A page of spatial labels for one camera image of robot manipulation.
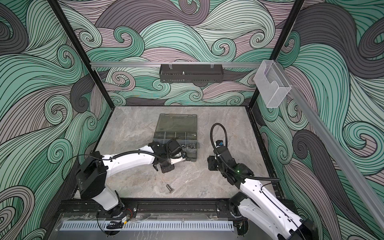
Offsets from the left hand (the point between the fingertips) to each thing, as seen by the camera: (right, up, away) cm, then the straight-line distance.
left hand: (169, 162), depth 84 cm
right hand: (+23, +3, -4) cm, 24 cm away
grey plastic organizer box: (+7, +18, +27) cm, 33 cm away
